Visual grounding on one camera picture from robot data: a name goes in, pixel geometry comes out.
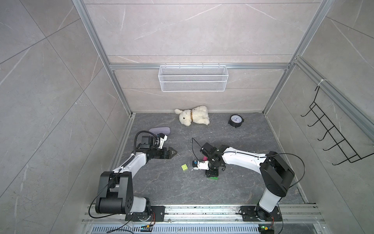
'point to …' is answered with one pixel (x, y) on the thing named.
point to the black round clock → (235, 120)
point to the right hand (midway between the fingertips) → (209, 171)
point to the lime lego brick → (184, 167)
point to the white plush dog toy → (199, 114)
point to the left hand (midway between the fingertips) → (171, 150)
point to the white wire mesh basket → (193, 78)
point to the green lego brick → (214, 178)
